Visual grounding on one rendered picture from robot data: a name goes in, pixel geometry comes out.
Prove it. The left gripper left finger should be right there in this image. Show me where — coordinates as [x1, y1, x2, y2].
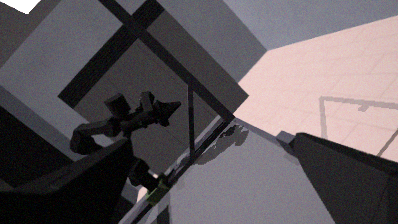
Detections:
[0, 138, 133, 224]

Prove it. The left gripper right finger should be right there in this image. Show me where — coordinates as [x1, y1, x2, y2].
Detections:
[293, 132, 398, 224]

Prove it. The grey wall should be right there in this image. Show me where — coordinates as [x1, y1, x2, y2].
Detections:
[0, 179, 13, 191]

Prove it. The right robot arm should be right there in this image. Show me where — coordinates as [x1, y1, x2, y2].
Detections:
[70, 93, 159, 195]

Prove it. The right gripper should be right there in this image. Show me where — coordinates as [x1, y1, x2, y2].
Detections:
[133, 94, 181, 128]

